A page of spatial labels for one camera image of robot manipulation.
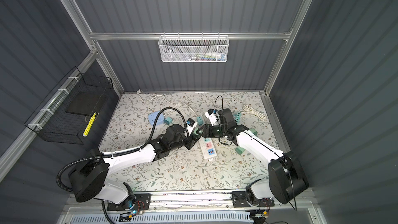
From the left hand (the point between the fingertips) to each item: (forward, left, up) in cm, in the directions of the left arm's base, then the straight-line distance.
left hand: (198, 134), depth 82 cm
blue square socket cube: (+21, +31, -12) cm, 39 cm away
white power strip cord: (+33, +15, -12) cm, 39 cm away
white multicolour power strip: (-3, -6, -11) cm, 12 cm away
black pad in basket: (+11, +56, +16) cm, 59 cm away
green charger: (-5, -24, -11) cm, 27 cm away
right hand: (0, -2, +2) cm, 2 cm away
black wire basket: (+5, +62, +15) cm, 64 cm away
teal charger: (+17, +19, -10) cm, 28 cm away
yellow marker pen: (0, +49, +14) cm, 51 cm away
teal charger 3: (0, +2, +4) cm, 4 cm away
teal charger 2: (+13, -1, -6) cm, 15 cm away
